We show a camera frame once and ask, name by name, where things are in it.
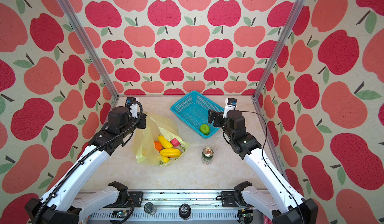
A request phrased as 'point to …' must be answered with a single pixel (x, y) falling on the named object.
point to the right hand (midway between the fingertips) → (220, 110)
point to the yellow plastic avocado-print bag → (143, 142)
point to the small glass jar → (150, 208)
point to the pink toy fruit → (175, 142)
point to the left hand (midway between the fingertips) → (149, 114)
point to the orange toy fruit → (158, 146)
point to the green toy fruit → (205, 129)
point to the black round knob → (185, 211)
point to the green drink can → (207, 155)
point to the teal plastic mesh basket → (193, 110)
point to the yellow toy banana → (165, 142)
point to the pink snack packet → (266, 220)
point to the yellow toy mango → (170, 152)
